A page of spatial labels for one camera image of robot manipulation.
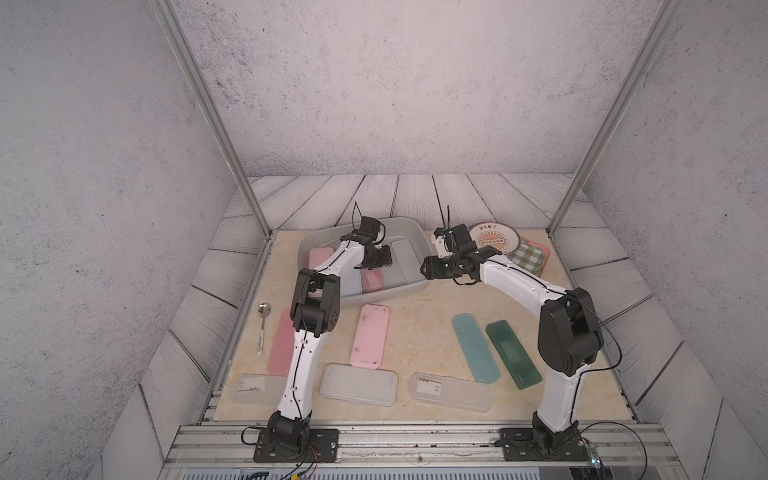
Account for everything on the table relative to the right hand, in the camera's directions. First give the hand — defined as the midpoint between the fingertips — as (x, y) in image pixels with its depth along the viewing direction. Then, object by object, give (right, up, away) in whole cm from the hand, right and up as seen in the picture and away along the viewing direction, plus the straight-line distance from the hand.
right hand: (428, 267), depth 92 cm
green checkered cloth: (+39, +3, +19) cm, 44 cm away
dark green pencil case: (+24, -27, -10) cm, 37 cm away
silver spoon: (-52, -14, +4) cm, 54 cm away
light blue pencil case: (-25, -6, +10) cm, 27 cm away
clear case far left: (-47, -32, -11) cm, 58 cm away
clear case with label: (+5, -33, -11) cm, 35 cm away
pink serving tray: (+46, +7, +23) cm, 52 cm away
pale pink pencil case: (-18, -21, -2) cm, 28 cm away
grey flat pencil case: (-20, -31, -11) cm, 38 cm away
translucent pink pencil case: (-18, -5, +12) cm, 22 cm away
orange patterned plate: (+31, +11, +26) cm, 42 cm away
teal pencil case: (+14, -24, -1) cm, 28 cm away
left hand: (-11, +2, +15) cm, 18 cm away
